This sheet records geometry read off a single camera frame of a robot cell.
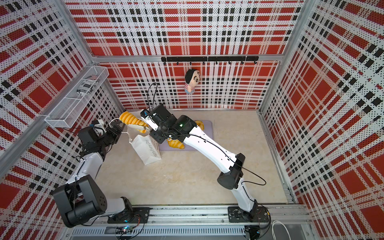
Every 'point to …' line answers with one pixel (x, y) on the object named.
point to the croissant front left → (175, 143)
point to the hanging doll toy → (192, 78)
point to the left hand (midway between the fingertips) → (127, 125)
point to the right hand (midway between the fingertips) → (159, 130)
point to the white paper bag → (149, 151)
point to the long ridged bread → (129, 118)
